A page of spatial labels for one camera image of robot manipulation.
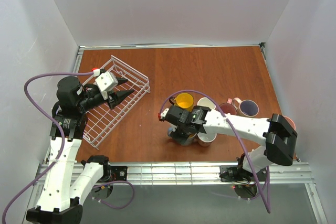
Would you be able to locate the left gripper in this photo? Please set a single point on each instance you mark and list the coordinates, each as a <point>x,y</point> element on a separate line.
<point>111,99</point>

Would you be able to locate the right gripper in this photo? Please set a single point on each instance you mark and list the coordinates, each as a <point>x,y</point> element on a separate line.
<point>180,135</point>

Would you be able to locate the blue patterned mug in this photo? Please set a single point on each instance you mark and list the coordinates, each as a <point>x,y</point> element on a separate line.
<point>180,137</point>

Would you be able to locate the pink dotted square mug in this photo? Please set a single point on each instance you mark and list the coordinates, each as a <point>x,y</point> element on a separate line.
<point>206,140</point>

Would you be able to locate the yellow mug black handle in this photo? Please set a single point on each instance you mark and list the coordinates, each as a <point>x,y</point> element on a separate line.
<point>183,100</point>

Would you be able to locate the pink faceted mug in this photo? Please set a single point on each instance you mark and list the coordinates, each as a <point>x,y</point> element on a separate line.
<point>206,102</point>

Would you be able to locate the pink ghost pattern mug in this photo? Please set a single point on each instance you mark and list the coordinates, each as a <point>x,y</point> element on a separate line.
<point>228,108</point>

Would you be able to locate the iridescent cream mug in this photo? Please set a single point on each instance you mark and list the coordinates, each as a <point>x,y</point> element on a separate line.
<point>246,108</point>

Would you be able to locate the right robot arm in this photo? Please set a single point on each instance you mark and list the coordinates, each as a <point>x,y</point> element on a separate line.
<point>275,136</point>

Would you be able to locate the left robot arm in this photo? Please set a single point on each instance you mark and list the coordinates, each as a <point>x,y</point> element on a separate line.
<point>61,200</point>

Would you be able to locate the tall cream pink tumbler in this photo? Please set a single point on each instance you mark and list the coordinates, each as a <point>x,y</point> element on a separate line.
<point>291,122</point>

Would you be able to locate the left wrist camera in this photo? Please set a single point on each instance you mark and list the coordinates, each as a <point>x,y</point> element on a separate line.
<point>106,82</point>

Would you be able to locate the white wire dish rack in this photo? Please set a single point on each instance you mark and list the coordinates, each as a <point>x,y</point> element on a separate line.
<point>104,118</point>

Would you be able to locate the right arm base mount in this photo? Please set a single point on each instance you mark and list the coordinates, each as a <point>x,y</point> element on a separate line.
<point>236,173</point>

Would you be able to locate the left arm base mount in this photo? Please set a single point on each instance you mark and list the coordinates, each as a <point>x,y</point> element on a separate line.
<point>117,173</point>

